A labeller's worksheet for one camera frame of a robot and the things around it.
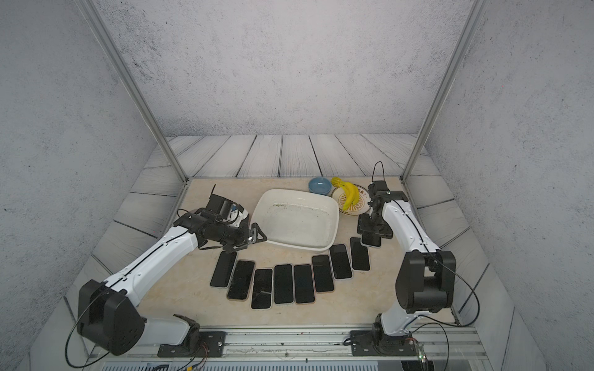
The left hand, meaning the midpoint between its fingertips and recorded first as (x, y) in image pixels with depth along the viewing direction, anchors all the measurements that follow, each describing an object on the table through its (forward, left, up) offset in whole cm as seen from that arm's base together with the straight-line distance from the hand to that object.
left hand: (260, 242), depth 79 cm
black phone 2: (-1, -29, -17) cm, 34 cm away
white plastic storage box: (+21, -14, -16) cm, 30 cm away
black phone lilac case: (-7, +9, -18) cm, 21 cm away
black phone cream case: (-8, -7, -15) cm, 19 cm away
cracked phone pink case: (-8, +2, -21) cm, 23 cm away
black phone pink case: (-5, -21, -15) cm, 27 cm away
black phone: (-1, +17, -18) cm, 25 cm away
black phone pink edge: (+2, -36, -15) cm, 39 cm away
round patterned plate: (+27, -42, -15) cm, 52 cm away
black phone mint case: (+6, -41, -10) cm, 42 cm away
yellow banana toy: (+32, -37, -11) cm, 50 cm away
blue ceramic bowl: (+39, -23, -14) cm, 47 cm away
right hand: (+6, -39, -3) cm, 40 cm away
